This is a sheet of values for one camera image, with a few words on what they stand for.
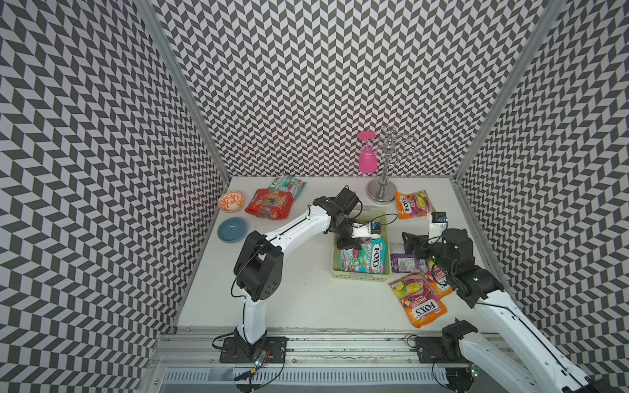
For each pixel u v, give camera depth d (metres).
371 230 0.72
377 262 0.82
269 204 1.03
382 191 1.12
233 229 0.98
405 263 0.89
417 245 0.69
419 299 0.81
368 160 1.04
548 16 0.68
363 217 0.74
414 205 1.05
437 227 0.66
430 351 0.74
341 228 0.71
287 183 1.13
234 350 0.69
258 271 0.49
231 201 1.08
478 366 0.58
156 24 0.74
